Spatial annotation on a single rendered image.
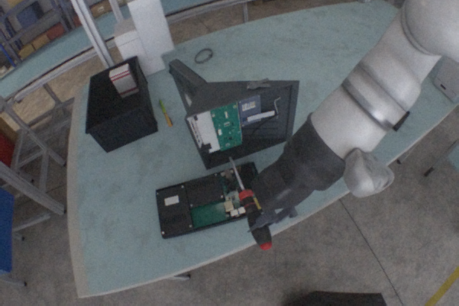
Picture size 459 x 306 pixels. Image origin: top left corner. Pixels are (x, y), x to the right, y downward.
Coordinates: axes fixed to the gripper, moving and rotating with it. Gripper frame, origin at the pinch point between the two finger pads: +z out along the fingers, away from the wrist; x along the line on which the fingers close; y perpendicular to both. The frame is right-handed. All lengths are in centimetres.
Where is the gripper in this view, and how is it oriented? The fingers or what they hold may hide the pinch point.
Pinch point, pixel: (255, 230)
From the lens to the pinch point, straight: 35.5
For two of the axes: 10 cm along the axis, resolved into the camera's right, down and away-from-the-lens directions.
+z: -4.8, 6.7, 5.7
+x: -8.2, -1.0, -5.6
